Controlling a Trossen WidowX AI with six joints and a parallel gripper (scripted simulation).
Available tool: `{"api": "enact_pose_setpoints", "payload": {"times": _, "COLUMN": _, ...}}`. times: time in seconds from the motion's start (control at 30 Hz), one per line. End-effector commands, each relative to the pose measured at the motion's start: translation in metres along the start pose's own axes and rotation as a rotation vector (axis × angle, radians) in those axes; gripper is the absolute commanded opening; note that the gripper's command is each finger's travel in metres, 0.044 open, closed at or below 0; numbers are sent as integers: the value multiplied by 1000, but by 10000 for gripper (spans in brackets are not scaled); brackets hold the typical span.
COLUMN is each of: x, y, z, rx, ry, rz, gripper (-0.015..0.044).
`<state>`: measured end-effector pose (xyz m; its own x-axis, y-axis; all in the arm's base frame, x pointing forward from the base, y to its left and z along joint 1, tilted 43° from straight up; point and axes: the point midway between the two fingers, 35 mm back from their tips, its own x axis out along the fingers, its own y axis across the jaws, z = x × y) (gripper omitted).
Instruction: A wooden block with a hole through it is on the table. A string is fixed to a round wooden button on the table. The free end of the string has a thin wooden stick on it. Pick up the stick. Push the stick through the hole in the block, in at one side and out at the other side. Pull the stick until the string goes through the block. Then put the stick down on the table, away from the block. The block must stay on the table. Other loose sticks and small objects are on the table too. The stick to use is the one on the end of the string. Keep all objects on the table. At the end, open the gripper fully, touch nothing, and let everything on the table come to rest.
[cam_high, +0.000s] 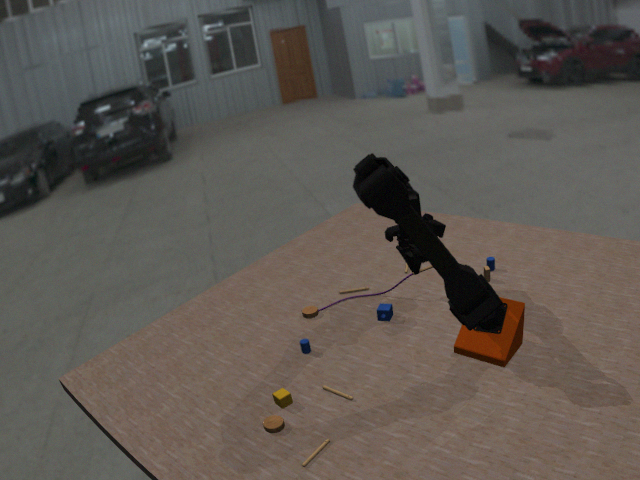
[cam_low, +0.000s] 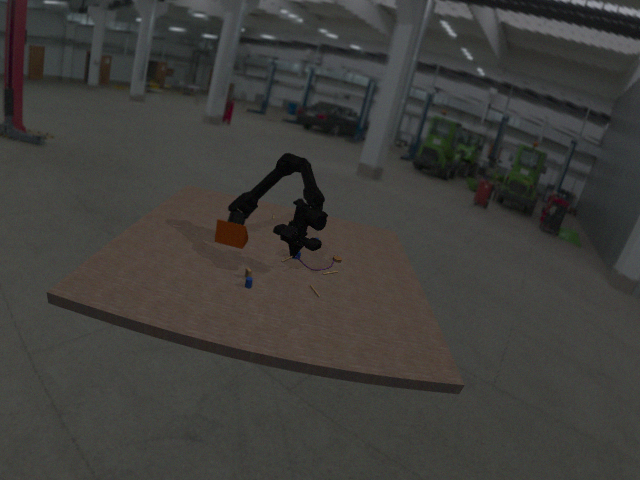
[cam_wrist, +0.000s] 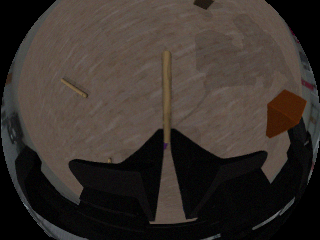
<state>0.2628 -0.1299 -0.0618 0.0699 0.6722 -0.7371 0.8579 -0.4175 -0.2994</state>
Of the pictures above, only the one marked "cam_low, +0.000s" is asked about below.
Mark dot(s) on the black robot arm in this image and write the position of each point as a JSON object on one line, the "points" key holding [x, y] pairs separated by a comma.
{"points": [[286, 165]]}

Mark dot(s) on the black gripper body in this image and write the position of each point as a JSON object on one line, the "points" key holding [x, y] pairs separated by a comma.
{"points": [[311, 244]]}

